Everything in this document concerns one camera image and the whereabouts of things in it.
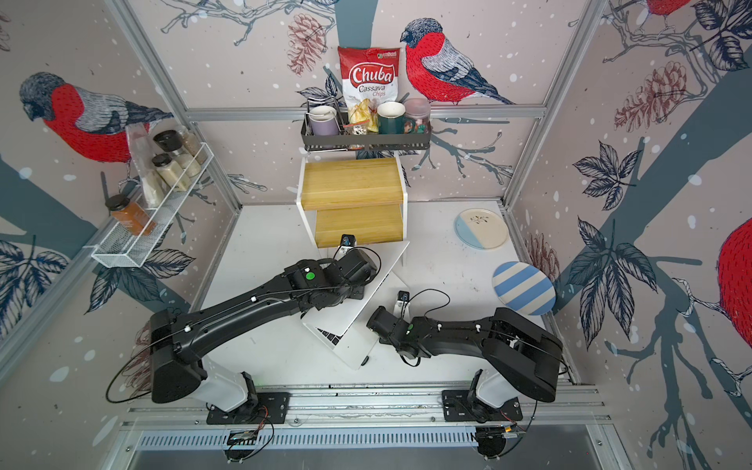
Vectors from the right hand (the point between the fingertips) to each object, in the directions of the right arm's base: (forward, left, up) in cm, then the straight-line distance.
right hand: (388, 327), depth 88 cm
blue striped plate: (+15, -45, 0) cm, 48 cm away
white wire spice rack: (+7, +64, +33) cm, 72 cm away
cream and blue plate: (+42, -36, 0) cm, 55 cm away
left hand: (+5, +7, +22) cm, 23 cm away
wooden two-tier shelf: (+22, +7, +33) cm, 40 cm away
